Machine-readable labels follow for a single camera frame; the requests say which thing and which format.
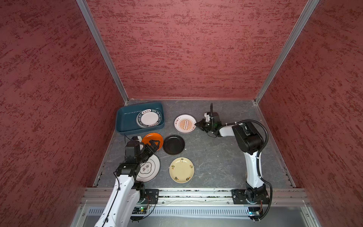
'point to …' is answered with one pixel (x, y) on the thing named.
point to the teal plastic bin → (126, 121)
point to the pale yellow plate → (181, 170)
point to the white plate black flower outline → (149, 170)
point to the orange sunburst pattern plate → (185, 123)
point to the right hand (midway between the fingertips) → (194, 125)
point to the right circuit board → (254, 211)
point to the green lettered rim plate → (149, 118)
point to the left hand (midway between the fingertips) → (157, 148)
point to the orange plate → (153, 136)
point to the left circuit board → (139, 210)
